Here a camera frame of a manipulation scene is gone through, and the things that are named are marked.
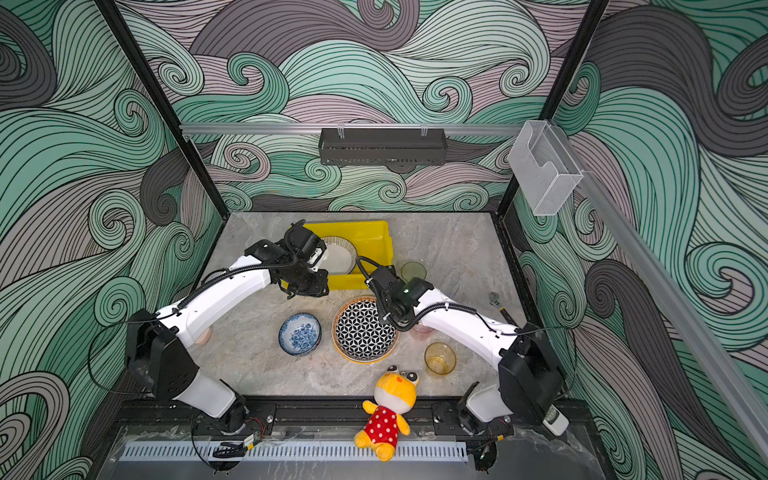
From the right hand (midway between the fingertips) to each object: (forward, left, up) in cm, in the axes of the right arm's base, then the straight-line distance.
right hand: (390, 311), depth 82 cm
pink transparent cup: (-1, -10, -14) cm, 17 cm away
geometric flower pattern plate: (-3, +10, -8) cm, 13 cm away
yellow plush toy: (-21, -1, -2) cm, 21 cm away
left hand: (+4, +17, +6) cm, 19 cm away
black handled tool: (+10, -34, -9) cm, 37 cm away
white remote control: (-25, -41, -9) cm, 48 cm away
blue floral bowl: (-5, +26, -5) cm, 27 cm away
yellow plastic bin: (+34, +7, -9) cm, 36 cm away
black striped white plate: (+24, +17, -6) cm, 30 cm away
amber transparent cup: (-10, -14, -10) cm, 20 cm away
